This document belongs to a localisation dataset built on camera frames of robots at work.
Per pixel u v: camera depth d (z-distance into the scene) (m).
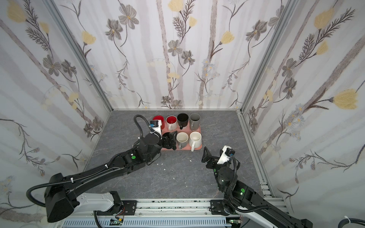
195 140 0.93
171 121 1.04
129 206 0.73
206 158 0.64
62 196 0.39
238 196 0.53
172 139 0.65
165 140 0.64
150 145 0.52
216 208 0.73
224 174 0.53
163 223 0.70
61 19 0.72
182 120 1.04
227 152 0.60
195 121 1.01
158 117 1.04
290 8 0.69
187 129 1.05
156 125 0.62
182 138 0.88
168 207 0.75
